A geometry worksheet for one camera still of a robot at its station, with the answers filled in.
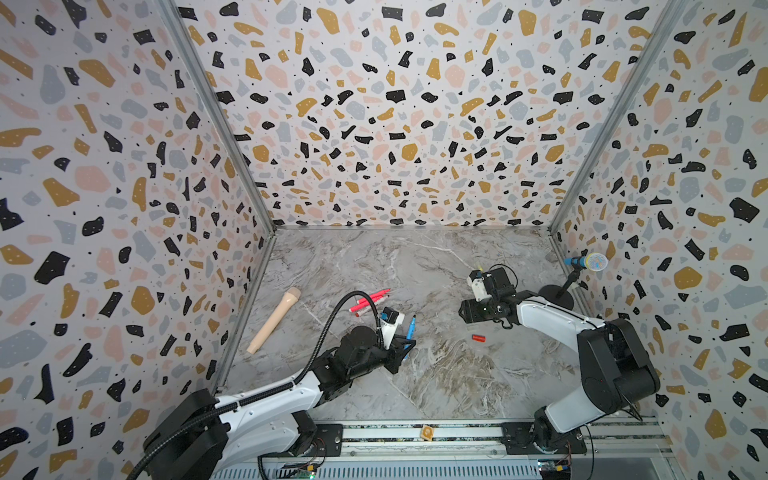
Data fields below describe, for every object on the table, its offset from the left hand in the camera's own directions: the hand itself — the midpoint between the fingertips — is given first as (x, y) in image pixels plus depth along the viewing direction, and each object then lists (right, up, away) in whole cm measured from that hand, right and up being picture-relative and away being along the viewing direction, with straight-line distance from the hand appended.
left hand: (418, 342), depth 76 cm
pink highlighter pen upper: (-14, +8, +24) cm, 29 cm away
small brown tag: (+2, -22, -2) cm, 22 cm away
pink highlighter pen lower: (-17, +6, +22) cm, 28 cm away
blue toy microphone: (+47, +21, +2) cm, 51 cm away
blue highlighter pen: (-2, +2, 0) cm, 3 cm away
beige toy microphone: (-41, +7, +21) cm, 47 cm away
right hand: (+17, +5, +17) cm, 25 cm away
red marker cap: (+19, -3, +16) cm, 25 cm away
